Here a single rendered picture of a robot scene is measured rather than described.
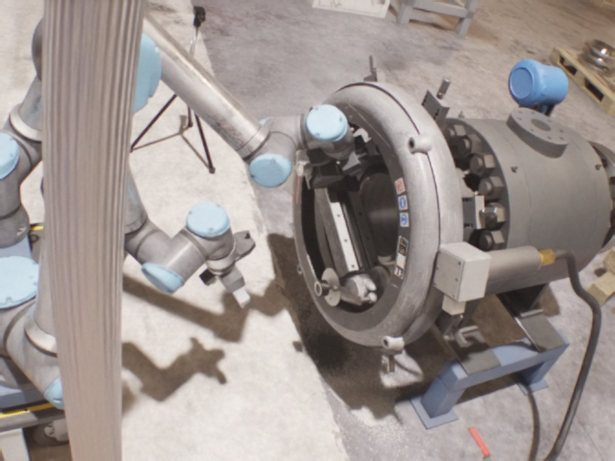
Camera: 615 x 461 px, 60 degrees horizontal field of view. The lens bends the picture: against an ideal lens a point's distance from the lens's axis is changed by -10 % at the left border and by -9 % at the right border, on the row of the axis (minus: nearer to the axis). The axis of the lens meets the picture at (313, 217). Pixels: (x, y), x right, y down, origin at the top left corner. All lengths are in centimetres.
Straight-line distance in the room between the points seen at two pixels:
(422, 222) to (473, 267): 16
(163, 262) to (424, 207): 60
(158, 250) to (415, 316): 64
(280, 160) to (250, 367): 89
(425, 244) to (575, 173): 70
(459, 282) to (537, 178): 55
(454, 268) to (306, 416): 81
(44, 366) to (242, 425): 88
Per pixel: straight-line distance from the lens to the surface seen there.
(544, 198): 177
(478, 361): 195
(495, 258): 141
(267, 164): 130
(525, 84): 209
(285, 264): 236
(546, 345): 217
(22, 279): 123
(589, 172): 198
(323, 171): 163
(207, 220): 127
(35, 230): 190
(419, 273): 140
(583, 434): 239
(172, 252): 125
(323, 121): 140
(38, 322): 110
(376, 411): 200
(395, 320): 150
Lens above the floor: 157
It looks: 37 degrees down
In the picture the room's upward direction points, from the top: 18 degrees clockwise
